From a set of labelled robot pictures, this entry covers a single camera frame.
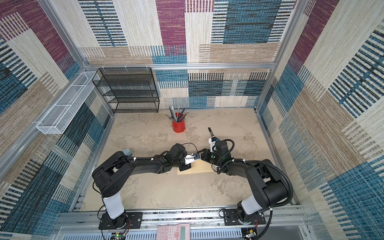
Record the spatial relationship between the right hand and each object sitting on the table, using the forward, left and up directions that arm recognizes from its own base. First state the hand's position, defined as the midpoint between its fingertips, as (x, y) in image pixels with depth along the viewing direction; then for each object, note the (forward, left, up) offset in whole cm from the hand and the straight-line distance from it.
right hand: (200, 155), depth 91 cm
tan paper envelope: (-5, +1, -4) cm, 7 cm away
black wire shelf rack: (+45, +50, +15) cm, 69 cm away
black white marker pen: (+20, -8, -4) cm, 22 cm away
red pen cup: (+21, +14, +2) cm, 25 cm away
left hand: (-1, +4, -2) cm, 5 cm away
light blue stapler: (+2, +44, +1) cm, 44 cm away
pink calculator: (-37, +13, -3) cm, 40 cm away
